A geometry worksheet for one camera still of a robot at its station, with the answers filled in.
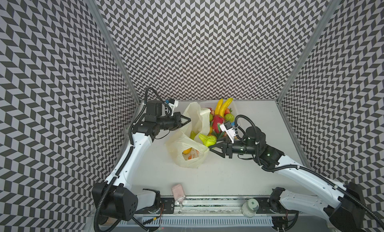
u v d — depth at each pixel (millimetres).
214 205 739
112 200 376
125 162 424
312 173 456
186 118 727
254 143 514
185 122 689
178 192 707
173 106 680
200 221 693
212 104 1052
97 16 758
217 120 942
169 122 632
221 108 1012
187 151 617
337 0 670
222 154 605
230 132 608
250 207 638
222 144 586
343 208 377
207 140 619
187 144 615
